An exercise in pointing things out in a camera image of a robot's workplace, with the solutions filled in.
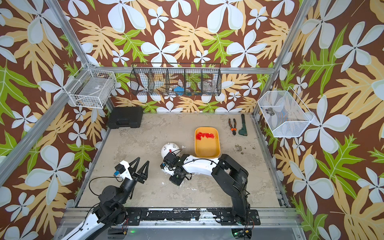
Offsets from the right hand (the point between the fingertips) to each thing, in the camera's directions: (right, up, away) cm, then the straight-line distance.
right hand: (174, 179), depth 87 cm
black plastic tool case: (-42, +39, +28) cm, 64 cm away
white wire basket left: (-48, +54, -2) cm, 72 cm away
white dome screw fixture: (-3, +19, +1) cm, 19 cm away
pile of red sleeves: (+16, +26, +18) cm, 35 cm away
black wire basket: (-4, +63, +9) cm, 64 cm away
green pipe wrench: (+48, +28, +21) cm, 59 cm away
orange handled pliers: (+42, +29, +23) cm, 56 cm away
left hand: (-13, +15, -15) cm, 25 cm away
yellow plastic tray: (+21, +20, +15) cm, 33 cm away
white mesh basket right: (+63, +39, -3) cm, 74 cm away
